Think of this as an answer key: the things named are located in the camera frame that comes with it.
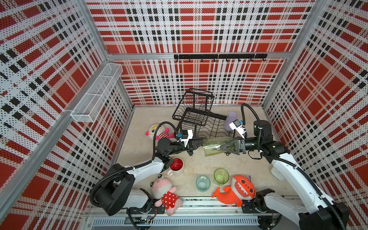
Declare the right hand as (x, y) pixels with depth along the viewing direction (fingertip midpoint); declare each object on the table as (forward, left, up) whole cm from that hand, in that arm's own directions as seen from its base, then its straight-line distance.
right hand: (224, 147), depth 64 cm
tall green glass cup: (-1, +6, +3) cm, 7 cm away
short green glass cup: (-4, -2, -29) cm, 29 cm away
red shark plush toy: (-13, -10, -20) cm, 26 cm away
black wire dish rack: (+18, +12, -1) cm, 22 cm away
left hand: (+5, +7, 0) cm, 9 cm away
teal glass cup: (-8, +9, -28) cm, 30 cm away
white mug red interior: (+2, +25, -26) cm, 36 cm away
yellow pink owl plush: (+21, +37, -17) cm, 46 cm away
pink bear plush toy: (-12, +31, -22) cm, 40 cm away
